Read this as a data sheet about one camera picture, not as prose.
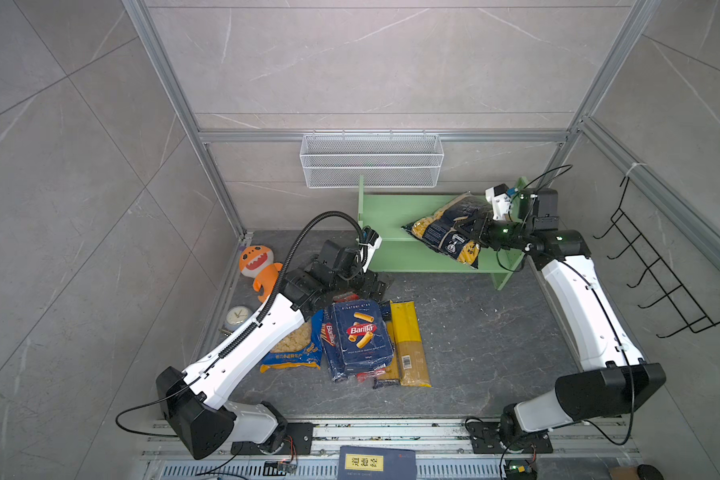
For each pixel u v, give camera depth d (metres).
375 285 0.63
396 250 0.86
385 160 1.01
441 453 0.73
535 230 0.55
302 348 0.84
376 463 0.69
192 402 0.38
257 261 1.01
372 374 0.82
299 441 0.73
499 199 0.66
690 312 0.60
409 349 0.86
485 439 0.73
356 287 0.64
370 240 0.60
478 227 0.63
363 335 0.82
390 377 0.81
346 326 0.84
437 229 0.73
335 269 0.52
